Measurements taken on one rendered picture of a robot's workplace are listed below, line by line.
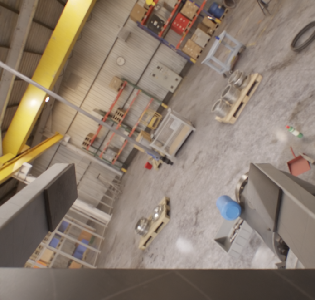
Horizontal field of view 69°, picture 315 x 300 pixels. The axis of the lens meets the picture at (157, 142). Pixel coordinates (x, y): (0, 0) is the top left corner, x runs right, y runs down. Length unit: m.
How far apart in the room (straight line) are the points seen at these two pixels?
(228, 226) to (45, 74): 10.77
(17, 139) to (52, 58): 4.46
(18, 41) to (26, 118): 3.52
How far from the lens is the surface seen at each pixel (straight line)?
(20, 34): 12.38
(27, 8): 12.37
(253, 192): 0.17
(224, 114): 5.44
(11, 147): 13.90
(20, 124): 13.32
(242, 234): 3.23
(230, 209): 1.99
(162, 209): 5.84
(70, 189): 0.16
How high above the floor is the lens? 2.06
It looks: 10 degrees down
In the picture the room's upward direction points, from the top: 59 degrees counter-clockwise
